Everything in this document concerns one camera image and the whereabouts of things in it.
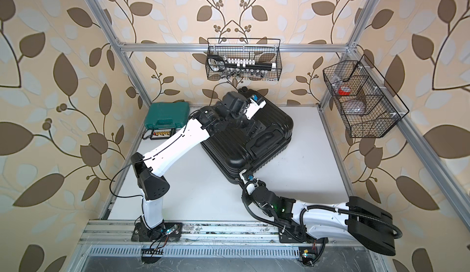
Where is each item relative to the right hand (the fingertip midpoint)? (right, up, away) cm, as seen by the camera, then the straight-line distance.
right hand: (240, 182), depth 80 cm
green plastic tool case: (-46, +31, +33) cm, 64 cm away
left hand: (+6, +28, -7) cm, 30 cm away
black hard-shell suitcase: (-2, +14, -4) cm, 15 cm away
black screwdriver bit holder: (-45, +20, +25) cm, 55 cm away
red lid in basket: (+47, +40, +1) cm, 62 cm away
